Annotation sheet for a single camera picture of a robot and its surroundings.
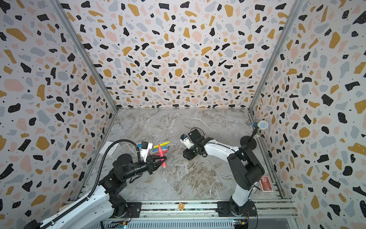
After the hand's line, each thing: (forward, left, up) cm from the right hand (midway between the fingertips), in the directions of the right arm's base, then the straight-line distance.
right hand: (187, 153), depth 91 cm
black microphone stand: (+12, -43, -3) cm, 45 cm away
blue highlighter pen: (+5, +17, -3) cm, 18 cm away
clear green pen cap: (-3, -13, -5) cm, 15 cm away
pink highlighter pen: (-11, +12, +19) cm, 25 cm away
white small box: (0, +49, +1) cm, 49 cm away
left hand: (-13, +9, +17) cm, 23 cm away
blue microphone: (+7, -42, +21) cm, 47 cm away
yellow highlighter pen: (+8, +18, -3) cm, 20 cm away
